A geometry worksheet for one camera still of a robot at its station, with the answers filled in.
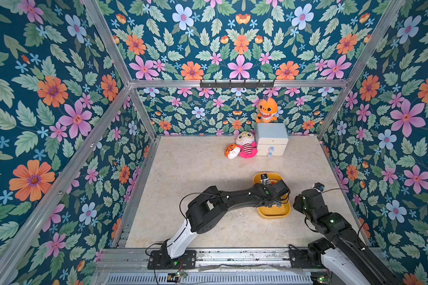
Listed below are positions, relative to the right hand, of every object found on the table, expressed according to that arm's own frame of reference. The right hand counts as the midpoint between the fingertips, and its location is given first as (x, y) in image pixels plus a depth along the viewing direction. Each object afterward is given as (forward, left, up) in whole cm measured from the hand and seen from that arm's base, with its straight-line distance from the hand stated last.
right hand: (298, 198), depth 82 cm
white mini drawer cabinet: (+33, +9, +6) cm, 35 cm away
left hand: (+2, +8, -5) cm, 10 cm away
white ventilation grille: (-31, +38, -10) cm, 51 cm away
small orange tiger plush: (+30, +32, -2) cm, 44 cm away
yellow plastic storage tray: (-4, +10, -9) cm, 14 cm away
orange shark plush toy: (+43, +12, +18) cm, 48 cm away
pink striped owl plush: (+37, +23, -1) cm, 44 cm away
